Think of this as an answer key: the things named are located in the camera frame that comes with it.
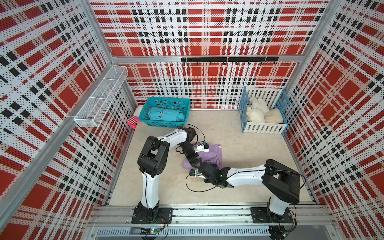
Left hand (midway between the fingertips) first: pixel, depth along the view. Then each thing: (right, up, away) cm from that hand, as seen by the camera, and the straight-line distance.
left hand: (196, 163), depth 89 cm
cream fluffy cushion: (+55, +30, +17) cm, 65 cm away
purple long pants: (+11, +4, +3) cm, 12 cm away
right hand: (+8, -1, 0) cm, 9 cm away
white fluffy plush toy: (+40, +32, +10) cm, 52 cm away
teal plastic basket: (-13, +40, +30) cm, 52 cm away
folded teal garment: (-24, +31, +19) cm, 44 cm away
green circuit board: (-21, -27, -20) cm, 40 cm away
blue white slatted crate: (+60, +44, +25) cm, 79 cm away
